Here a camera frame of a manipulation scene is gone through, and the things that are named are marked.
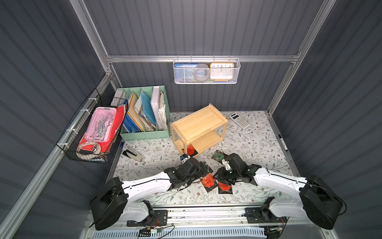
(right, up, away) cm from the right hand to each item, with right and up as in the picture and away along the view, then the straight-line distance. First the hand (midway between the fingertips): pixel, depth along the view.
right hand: (216, 177), depth 82 cm
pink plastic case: (-58, +29, -10) cm, 65 cm away
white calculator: (+24, +33, +32) cm, 52 cm away
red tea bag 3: (+4, -7, 0) cm, 8 cm away
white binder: (-37, +43, +9) cm, 58 cm away
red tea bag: (-15, +12, +14) cm, 23 cm away
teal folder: (-43, +41, +11) cm, 60 cm away
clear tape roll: (-56, +18, -16) cm, 61 cm away
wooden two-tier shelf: (-7, +28, +2) cm, 29 cm away
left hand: (-7, +4, -2) cm, 9 cm away
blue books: (-54, +30, +14) cm, 64 cm away
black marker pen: (+52, +17, +25) cm, 60 cm away
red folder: (-55, +19, -13) cm, 60 cm away
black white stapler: (-52, +10, +12) cm, 54 cm away
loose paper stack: (-32, +37, +7) cm, 49 cm away
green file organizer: (-53, +49, +16) cm, 74 cm away
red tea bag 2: (-4, -4, +2) cm, 6 cm away
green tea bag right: (+3, +10, +14) cm, 17 cm away
